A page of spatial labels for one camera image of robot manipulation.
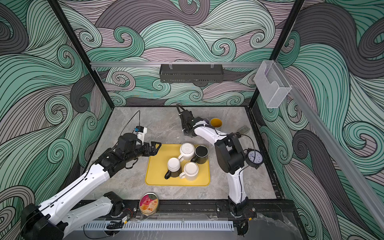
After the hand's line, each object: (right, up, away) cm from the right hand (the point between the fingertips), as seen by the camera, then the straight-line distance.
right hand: (191, 129), depth 96 cm
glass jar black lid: (+36, -1, +5) cm, 36 cm away
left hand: (-19, -6, -19) cm, 28 cm away
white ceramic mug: (0, -22, -16) cm, 27 cm away
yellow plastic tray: (-21, -22, -9) cm, 32 cm away
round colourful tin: (-22, -35, -25) cm, 48 cm away
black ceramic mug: (+5, -12, -12) cm, 18 cm away
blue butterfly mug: (+17, +4, +1) cm, 17 cm away
